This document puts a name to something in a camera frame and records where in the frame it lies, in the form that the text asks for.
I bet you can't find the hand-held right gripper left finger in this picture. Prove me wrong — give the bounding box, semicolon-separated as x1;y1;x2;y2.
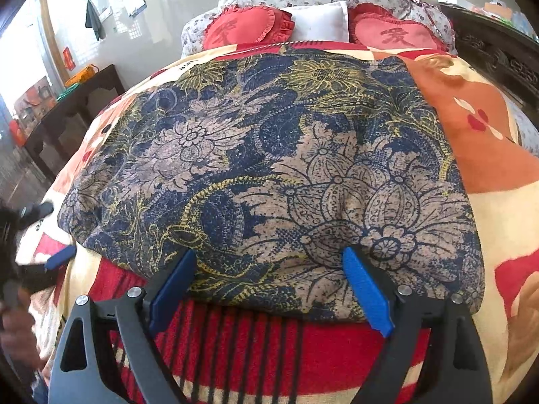
47;248;198;404

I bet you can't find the white square pillow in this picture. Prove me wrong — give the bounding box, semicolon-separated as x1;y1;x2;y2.
281;0;350;45

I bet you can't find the green bundle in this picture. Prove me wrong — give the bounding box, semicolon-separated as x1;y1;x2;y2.
56;83;81;101

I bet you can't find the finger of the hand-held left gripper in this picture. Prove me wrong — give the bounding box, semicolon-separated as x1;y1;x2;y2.
19;245;79;292
19;201;55;226

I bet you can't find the orange printed poster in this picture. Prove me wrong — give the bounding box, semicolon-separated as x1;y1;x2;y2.
12;76;54;136

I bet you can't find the floral bed sheet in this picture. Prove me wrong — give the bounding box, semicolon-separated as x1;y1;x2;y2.
504;100;539;157

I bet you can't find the orange red printed blanket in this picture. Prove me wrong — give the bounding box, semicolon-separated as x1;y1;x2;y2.
12;40;539;404

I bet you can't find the carved dark wooden cabinet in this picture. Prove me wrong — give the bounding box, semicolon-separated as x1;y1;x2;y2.
438;2;539;124

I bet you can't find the red heart-shaped pillow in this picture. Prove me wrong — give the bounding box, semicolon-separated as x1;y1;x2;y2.
202;4;296;51
348;3;448;54

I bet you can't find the orange bag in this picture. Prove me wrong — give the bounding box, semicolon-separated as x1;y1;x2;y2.
63;64;99;87

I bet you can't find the blue plastic bag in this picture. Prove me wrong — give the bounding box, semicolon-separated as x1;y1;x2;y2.
511;10;536;31

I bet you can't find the dark wooden side table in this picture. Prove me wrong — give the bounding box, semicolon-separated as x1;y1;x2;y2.
23;64;127;178

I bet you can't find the dark green hanging cloth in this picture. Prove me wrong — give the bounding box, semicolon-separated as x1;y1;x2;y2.
85;0;106;41

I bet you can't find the person's left hand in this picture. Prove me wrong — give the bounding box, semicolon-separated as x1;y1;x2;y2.
0;290;40;369

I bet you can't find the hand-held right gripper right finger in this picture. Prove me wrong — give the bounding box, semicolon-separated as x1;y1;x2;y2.
341;246;493;404

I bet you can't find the orange paper box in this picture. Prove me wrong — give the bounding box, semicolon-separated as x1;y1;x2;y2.
483;2;513;18

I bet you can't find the blue floral print shirt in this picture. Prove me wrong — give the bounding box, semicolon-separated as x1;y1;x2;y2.
57;49;486;323

